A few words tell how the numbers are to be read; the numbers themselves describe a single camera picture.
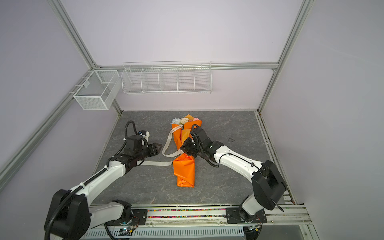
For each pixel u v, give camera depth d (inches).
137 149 26.7
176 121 42.5
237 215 29.1
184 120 42.6
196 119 42.7
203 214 29.8
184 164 33.4
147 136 31.1
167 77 39.0
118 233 27.9
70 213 15.7
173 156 38.0
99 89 38.6
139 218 28.9
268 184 16.9
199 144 24.6
